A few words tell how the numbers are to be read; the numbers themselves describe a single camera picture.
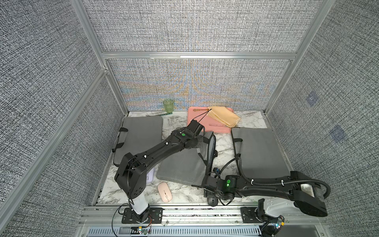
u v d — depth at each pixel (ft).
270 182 1.63
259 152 3.03
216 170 2.45
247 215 2.40
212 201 2.50
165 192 2.60
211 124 3.60
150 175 2.75
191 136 2.06
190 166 2.87
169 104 3.89
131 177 1.45
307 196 1.37
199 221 2.40
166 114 3.86
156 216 2.45
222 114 3.85
